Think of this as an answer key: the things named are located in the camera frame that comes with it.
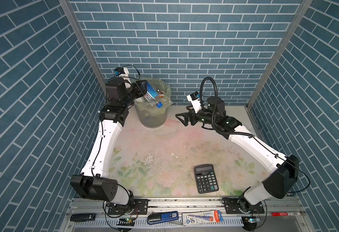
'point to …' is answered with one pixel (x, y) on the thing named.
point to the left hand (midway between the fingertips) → (145, 82)
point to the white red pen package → (201, 217)
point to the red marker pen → (276, 214)
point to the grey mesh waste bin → (149, 115)
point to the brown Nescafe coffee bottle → (161, 94)
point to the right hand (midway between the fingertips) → (180, 110)
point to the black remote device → (80, 217)
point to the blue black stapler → (154, 218)
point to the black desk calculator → (205, 178)
